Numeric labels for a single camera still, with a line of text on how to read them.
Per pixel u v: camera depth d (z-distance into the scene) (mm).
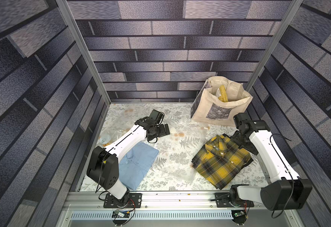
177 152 921
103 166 432
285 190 383
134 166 836
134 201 737
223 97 940
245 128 542
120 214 709
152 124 658
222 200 726
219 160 826
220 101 828
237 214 726
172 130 1013
